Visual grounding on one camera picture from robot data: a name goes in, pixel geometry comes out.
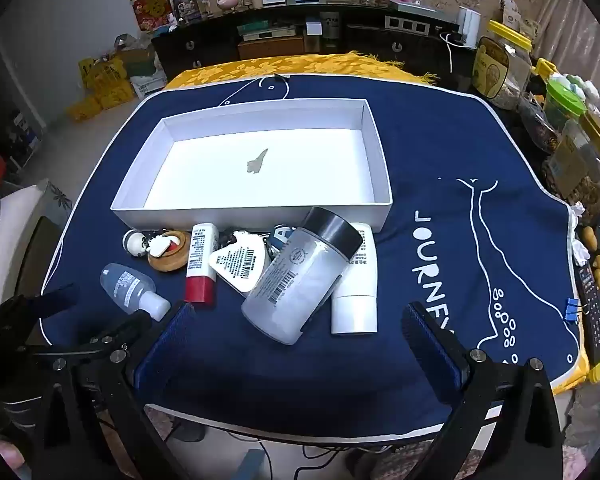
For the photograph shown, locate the white cable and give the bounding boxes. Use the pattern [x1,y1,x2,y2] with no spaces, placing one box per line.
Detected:
[440,32,463,73]

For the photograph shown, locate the large clear bottle black cap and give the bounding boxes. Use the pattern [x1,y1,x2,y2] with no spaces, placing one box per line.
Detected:
[241,206,363,346]

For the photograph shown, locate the yellow gourd ornaments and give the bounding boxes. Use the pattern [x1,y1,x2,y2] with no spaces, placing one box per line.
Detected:
[582,227,600,291]

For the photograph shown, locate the small white box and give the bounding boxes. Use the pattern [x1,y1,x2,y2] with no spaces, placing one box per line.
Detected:
[305,16,323,53]

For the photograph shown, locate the panda keychain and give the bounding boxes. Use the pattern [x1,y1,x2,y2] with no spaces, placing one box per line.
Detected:
[122,230,153,258]

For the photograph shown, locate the white figurine red scarf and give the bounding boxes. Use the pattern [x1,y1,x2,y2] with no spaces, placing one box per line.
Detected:
[147,234,181,256]

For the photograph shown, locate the cream printed bag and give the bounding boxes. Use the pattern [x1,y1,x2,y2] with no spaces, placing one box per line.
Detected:
[500,0,541,36]

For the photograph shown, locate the white router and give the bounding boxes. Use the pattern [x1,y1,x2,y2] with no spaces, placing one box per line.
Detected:
[457,7,482,48]

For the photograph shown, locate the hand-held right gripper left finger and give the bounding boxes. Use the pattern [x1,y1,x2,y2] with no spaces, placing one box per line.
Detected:
[30,301,201,480]

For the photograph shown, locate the leaf printed white bin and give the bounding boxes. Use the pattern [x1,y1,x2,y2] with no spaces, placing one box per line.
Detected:
[35,178,73,226]

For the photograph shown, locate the blue round figure keychain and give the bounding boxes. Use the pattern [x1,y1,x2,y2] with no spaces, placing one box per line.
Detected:
[270,225,298,253]

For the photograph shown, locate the white plastic case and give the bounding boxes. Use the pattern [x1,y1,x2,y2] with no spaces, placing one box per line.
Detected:
[208,241,271,295]

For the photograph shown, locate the navy printed mat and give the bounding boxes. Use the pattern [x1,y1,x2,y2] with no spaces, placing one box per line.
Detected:
[40,74,588,441]

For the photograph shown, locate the red gold gift box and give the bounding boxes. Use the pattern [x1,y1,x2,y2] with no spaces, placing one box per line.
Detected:
[131,0,176,31]

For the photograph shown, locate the printed picture box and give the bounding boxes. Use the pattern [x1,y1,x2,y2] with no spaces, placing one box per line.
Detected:
[172,0,211,23]

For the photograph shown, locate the white plastic crate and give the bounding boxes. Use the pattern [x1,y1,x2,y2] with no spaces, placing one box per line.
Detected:
[130,72,167,98]

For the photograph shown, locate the black calculator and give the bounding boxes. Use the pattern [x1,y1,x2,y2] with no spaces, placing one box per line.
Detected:
[575,262,600,361]

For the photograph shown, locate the white cardboard box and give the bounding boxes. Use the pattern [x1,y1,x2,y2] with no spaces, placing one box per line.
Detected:
[111,98,394,234]

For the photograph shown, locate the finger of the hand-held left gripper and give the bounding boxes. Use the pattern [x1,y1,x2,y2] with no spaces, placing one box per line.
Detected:
[30,311,154,361]
[0,284,80,331]

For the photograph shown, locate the wooden ring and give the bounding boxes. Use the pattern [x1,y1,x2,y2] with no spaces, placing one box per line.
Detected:
[147,230,191,273]

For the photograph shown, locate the green-lid jar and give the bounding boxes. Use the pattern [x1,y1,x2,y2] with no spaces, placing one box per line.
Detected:
[544,77,587,131]

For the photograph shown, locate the yellow plastic crates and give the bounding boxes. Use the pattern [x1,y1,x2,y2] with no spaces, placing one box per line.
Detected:
[67,57,136,122]

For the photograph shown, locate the beige curtain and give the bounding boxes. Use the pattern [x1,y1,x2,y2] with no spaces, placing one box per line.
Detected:
[545,0,600,111]

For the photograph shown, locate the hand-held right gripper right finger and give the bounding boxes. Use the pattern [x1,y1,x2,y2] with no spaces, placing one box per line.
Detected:
[401,301,566,480]

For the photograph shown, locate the yellow-lid jar printed label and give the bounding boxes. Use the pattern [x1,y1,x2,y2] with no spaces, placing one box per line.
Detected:
[472,20,533,111]

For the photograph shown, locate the black low cabinet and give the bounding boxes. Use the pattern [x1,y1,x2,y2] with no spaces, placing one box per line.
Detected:
[152,2,481,78]

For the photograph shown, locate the white tube red cap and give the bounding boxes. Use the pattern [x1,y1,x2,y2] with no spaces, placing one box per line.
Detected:
[184,223,220,306]

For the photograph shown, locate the white socket panel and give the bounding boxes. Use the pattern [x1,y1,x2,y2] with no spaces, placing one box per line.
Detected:
[384,15,428,35]

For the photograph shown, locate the clear jar dark contents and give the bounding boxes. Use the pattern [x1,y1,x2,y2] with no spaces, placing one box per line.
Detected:
[519,95,558,153]

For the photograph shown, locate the small clear bottle white cap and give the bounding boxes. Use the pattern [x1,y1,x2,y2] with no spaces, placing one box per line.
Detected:
[100,263,172,322]

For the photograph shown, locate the person's left hand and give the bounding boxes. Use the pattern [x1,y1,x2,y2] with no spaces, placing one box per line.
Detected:
[0,435,31,480]

